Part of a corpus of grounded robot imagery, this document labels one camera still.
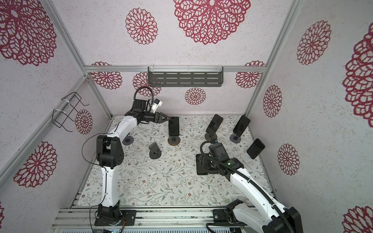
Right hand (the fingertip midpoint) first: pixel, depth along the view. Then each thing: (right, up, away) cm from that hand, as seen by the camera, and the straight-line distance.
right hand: (204, 156), depth 81 cm
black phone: (-18, +17, +17) cm, 30 cm away
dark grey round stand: (-30, +1, +12) cm, 32 cm away
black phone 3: (+28, +17, +17) cm, 37 cm away
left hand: (-22, +21, +14) cm, 33 cm away
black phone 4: (-2, -2, -10) cm, 11 cm away
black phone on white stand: (+34, +4, +9) cm, 35 cm away
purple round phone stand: (+26, +8, +25) cm, 37 cm away
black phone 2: (+8, +18, +10) cm, 22 cm away
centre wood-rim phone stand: (-19, +7, +23) cm, 30 cm away
